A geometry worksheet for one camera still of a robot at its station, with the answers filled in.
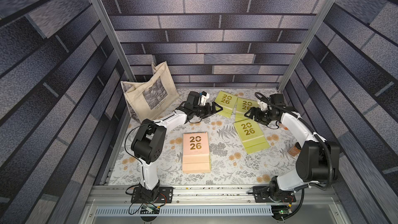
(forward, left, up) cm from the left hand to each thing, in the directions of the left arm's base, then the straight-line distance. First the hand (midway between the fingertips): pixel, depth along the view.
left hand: (220, 110), depth 86 cm
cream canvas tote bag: (+8, +44, -1) cm, 45 cm away
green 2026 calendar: (+19, -9, -16) cm, 26 cm away
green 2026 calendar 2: (+15, -19, -15) cm, 28 cm away
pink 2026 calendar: (-20, +14, -14) cm, 28 cm away
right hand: (-1, -18, -4) cm, 18 cm away
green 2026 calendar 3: (-7, -21, -16) cm, 27 cm away
